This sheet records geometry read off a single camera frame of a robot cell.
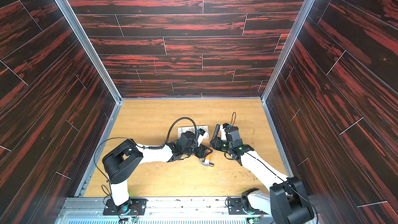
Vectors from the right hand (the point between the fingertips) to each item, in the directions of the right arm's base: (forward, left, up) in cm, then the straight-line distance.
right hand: (214, 140), depth 87 cm
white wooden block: (+9, +19, -3) cm, 21 cm away
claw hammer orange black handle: (-11, +5, -5) cm, 13 cm away
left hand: (-6, +2, -3) cm, 6 cm away
